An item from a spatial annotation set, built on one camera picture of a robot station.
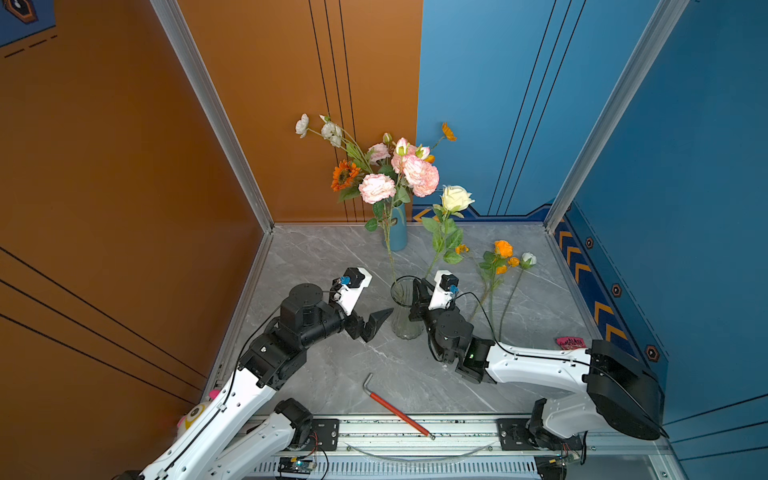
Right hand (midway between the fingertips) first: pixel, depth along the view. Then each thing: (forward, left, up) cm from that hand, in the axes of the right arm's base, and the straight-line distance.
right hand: (413, 282), depth 75 cm
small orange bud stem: (+27, -19, -18) cm, 38 cm away
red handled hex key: (-24, +5, -24) cm, 34 cm away
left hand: (-7, +8, +6) cm, 13 cm away
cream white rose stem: (+6, -8, +11) cm, 15 cm away
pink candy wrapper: (-6, -47, -24) cm, 53 cm away
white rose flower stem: (+23, -42, -21) cm, 52 cm away
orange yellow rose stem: (+24, -33, -22) cm, 46 cm away
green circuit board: (-36, +29, -24) cm, 52 cm away
